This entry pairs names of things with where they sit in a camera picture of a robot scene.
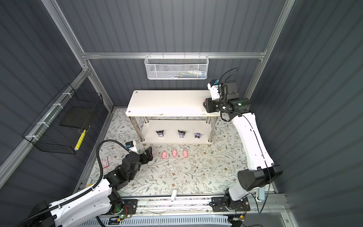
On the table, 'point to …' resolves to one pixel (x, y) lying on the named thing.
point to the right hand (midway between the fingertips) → (208, 103)
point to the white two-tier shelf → (173, 103)
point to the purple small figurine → (197, 135)
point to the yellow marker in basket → (79, 142)
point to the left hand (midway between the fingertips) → (145, 149)
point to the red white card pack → (104, 162)
